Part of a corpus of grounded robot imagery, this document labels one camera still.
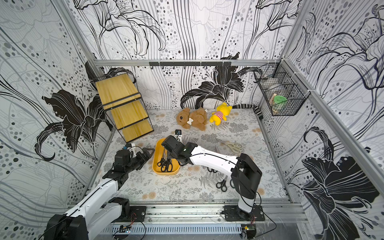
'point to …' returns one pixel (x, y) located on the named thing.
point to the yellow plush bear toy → (223, 110)
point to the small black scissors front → (222, 185)
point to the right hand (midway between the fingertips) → (173, 149)
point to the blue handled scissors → (233, 183)
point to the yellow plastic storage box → (158, 155)
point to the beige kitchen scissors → (236, 147)
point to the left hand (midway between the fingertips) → (154, 155)
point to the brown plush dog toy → (189, 119)
